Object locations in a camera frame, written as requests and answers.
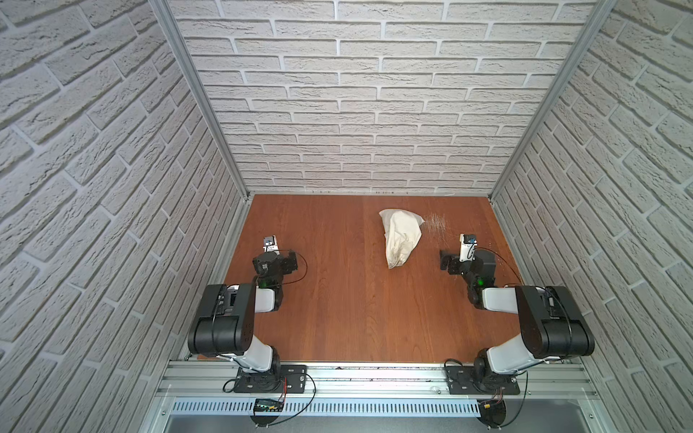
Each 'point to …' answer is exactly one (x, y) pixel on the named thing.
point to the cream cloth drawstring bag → (402, 231)
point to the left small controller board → (266, 405)
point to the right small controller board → (493, 412)
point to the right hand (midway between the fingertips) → (447, 248)
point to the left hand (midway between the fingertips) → (273, 247)
